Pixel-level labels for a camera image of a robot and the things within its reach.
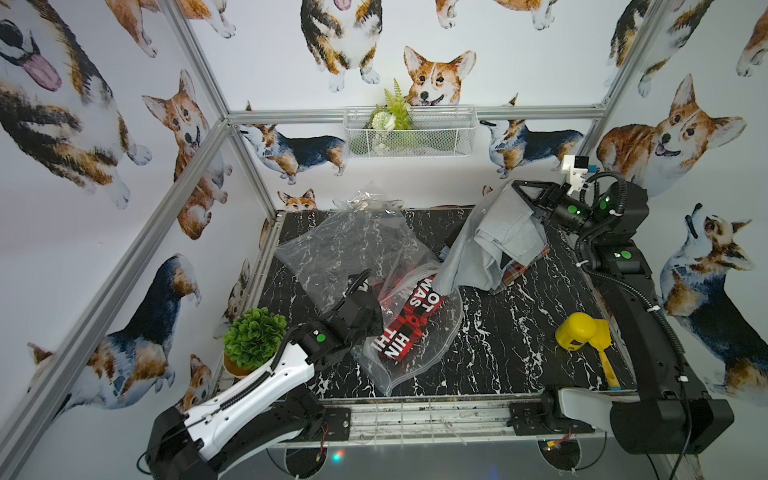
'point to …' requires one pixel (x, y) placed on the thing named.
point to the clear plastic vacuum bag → (365, 231)
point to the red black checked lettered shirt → (397, 340)
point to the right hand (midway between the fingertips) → (511, 182)
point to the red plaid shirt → (513, 269)
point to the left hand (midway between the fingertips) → (383, 308)
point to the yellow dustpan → (577, 329)
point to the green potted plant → (251, 340)
